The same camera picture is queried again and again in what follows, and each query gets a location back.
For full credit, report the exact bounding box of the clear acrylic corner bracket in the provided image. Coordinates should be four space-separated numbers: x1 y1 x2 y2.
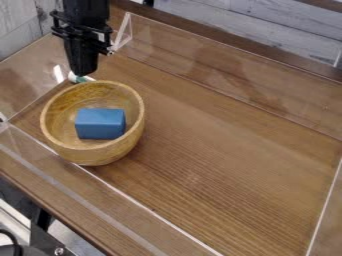
110 12 132 52

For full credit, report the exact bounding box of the black cable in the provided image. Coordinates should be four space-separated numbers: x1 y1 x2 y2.
0 227 24 256

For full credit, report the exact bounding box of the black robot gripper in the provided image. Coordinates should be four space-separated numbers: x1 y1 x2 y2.
50 0 113 76

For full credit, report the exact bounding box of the green white marker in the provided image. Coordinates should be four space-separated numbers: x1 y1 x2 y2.
68 72 94 84

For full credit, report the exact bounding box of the blue rectangular block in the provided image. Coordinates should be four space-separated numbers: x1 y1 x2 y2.
74 108 125 140

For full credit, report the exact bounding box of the clear acrylic tray wall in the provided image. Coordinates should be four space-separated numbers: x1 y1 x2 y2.
0 113 167 256

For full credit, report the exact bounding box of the brown wooden bowl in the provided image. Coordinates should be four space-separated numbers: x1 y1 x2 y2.
40 81 145 166

